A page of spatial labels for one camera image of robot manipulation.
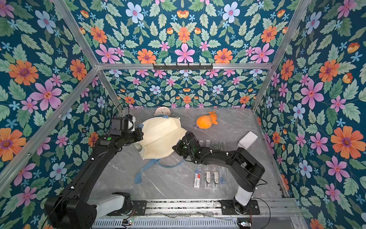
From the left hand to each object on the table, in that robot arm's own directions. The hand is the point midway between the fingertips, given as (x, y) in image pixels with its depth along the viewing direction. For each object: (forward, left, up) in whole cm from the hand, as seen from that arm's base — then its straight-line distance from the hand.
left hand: (145, 132), depth 79 cm
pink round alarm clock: (+34, -5, -19) cm, 39 cm away
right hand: (-3, -15, -10) cm, 18 cm away
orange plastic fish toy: (+16, -37, -15) cm, 43 cm away
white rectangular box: (+1, -66, -19) cm, 68 cm away
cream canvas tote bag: (+12, -4, -20) cm, 24 cm away
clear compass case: (-1, -47, -21) cm, 52 cm away
